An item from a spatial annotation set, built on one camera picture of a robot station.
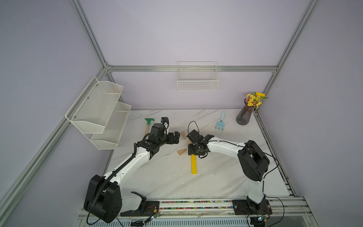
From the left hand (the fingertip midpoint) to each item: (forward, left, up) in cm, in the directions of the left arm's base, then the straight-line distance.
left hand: (172, 135), depth 84 cm
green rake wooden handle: (+23, +22, -16) cm, 35 cm away
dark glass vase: (+22, -52, -5) cm, 57 cm away
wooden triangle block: (-3, -5, -14) cm, 16 cm away
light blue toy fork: (+22, -36, -16) cm, 45 cm away
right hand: (-4, -14, -15) cm, 21 cm away
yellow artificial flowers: (+23, -54, +9) cm, 60 cm away
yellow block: (-14, -13, -16) cm, 25 cm away
